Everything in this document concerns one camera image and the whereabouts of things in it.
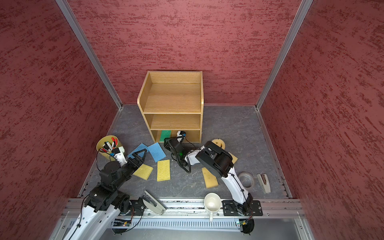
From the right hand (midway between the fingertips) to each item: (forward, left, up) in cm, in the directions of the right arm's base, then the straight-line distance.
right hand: (164, 142), depth 96 cm
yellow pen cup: (-5, +34, +11) cm, 36 cm away
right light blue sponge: (-6, +5, -1) cm, 8 cm away
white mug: (-35, -28, -2) cm, 45 cm away
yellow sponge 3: (-25, -29, -2) cm, 38 cm away
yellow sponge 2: (-18, -1, -2) cm, 18 cm away
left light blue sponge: (-2, +15, -2) cm, 16 cm away
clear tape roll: (-24, -49, -3) cm, 55 cm away
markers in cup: (-6, +31, +7) cm, 33 cm away
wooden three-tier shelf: (+9, -9, +29) cm, 31 cm away
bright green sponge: (+6, 0, 0) cm, 6 cm away
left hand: (-15, +6, +12) cm, 21 cm away
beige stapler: (-27, -58, -2) cm, 64 cm away
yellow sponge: (-18, +10, -2) cm, 21 cm away
